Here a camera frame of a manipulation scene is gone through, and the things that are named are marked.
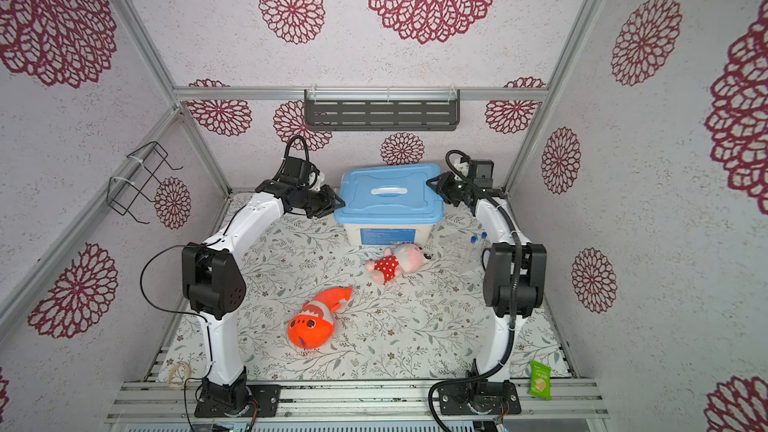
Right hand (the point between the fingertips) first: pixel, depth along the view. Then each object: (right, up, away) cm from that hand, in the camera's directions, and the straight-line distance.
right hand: (431, 178), depth 92 cm
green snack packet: (+25, -54, -16) cm, 61 cm away
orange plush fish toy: (-33, -40, -15) cm, 54 cm away
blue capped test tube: (+15, -17, -5) cm, 23 cm away
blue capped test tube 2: (+11, -18, -5) cm, 22 cm away
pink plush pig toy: (-9, -25, 0) cm, 27 cm away
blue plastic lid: (-13, -5, 0) cm, 14 cm away
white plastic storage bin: (-14, -18, +3) cm, 23 cm away
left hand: (-28, -9, -1) cm, 29 cm away
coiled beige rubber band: (-69, -53, -15) cm, 88 cm away
